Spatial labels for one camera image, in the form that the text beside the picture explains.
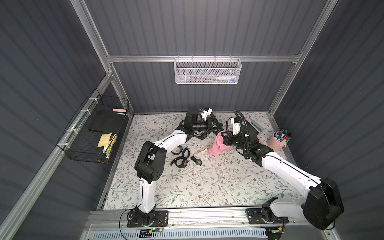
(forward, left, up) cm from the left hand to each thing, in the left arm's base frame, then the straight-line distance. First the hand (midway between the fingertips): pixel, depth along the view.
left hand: (223, 126), depth 79 cm
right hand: (-2, -1, -3) cm, 4 cm away
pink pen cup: (-1, -35, -17) cm, 38 cm away
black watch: (0, +3, -2) cm, 4 cm away
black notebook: (+2, +62, +2) cm, 62 cm away
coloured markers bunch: (+3, -40, -13) cm, 42 cm away
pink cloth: (-5, +2, -12) cm, 13 cm away
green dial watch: (-8, +14, -25) cm, 30 cm away
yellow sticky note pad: (-9, +59, +1) cm, 60 cm away
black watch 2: (-10, +24, -22) cm, 34 cm away
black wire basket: (-6, +67, +2) cm, 67 cm away
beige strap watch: (-1, +10, -24) cm, 26 cm away
